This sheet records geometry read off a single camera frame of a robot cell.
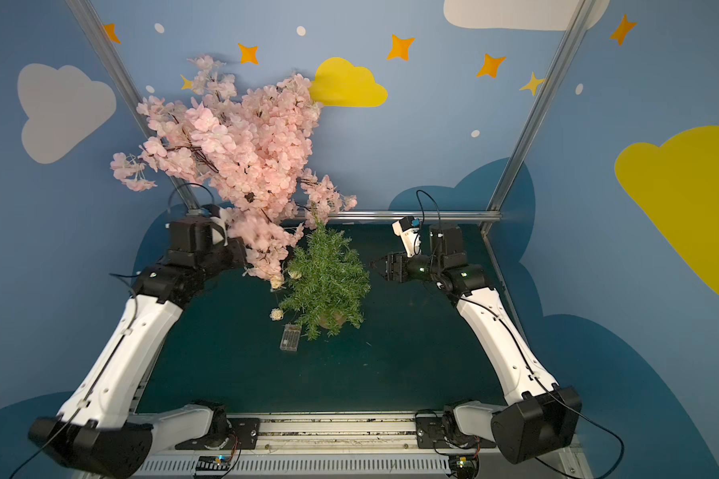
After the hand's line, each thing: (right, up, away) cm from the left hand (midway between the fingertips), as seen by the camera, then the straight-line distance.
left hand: (240, 239), depth 73 cm
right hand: (+36, -5, +1) cm, 36 cm away
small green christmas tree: (+21, -11, -3) cm, 24 cm away
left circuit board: (-7, -56, +1) cm, 57 cm away
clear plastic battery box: (+8, -30, +18) cm, 35 cm away
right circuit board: (+55, -56, +1) cm, 79 cm away
